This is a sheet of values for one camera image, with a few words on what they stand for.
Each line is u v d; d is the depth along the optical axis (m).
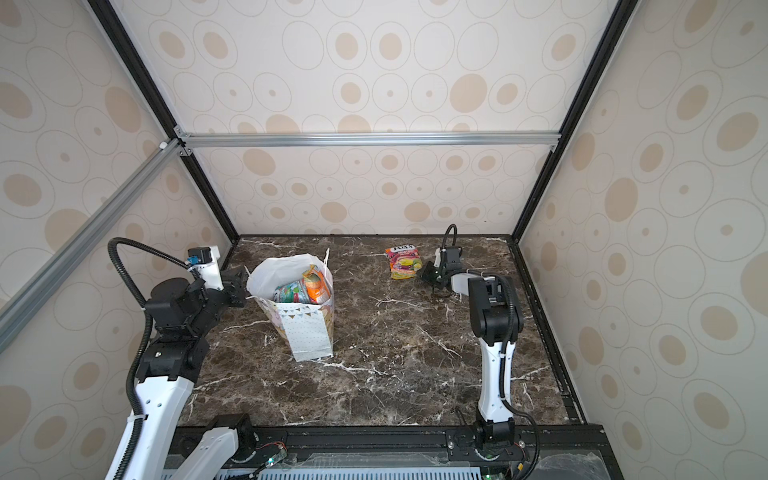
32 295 0.53
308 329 0.78
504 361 0.60
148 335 0.50
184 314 0.50
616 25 0.69
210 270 0.59
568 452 0.73
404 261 1.09
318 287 0.76
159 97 0.82
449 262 0.87
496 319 0.58
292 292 0.82
